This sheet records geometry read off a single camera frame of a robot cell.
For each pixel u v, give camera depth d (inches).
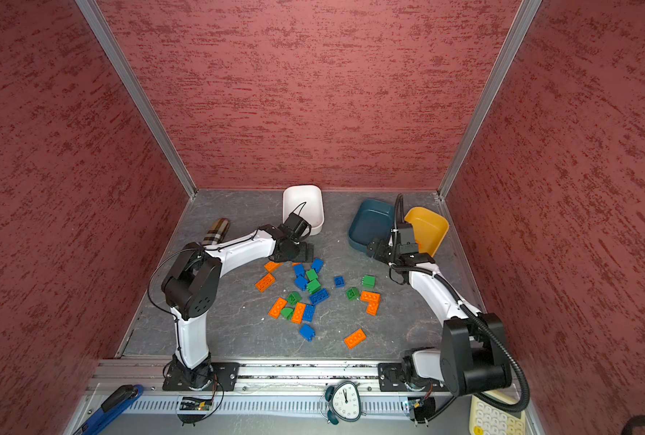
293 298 34.2
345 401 26.4
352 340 32.0
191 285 20.0
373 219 44.1
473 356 16.2
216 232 40.4
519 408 14.4
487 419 26.3
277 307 34.4
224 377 29.3
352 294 34.5
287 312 33.5
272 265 37.3
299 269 38.3
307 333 32.1
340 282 36.3
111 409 26.2
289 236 29.7
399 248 26.3
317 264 37.8
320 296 35.3
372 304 34.4
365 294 35.3
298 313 33.7
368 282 36.3
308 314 33.5
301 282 36.0
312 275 36.3
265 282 36.2
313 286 35.3
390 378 29.2
